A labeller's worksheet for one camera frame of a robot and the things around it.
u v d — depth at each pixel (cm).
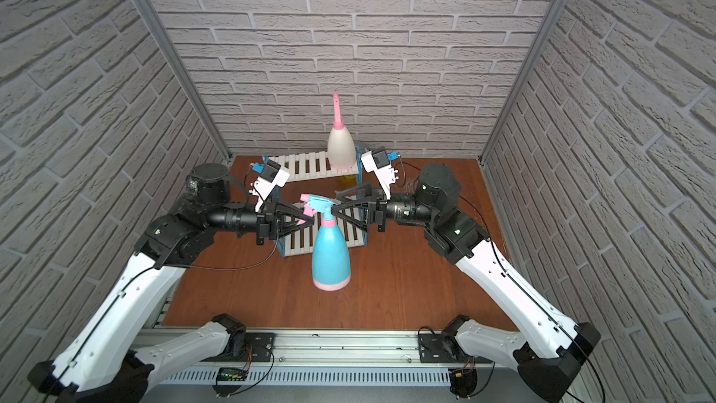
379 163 47
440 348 66
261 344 74
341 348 76
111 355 38
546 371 39
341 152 77
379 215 47
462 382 70
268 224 47
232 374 72
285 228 53
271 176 48
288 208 52
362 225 48
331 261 54
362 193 54
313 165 81
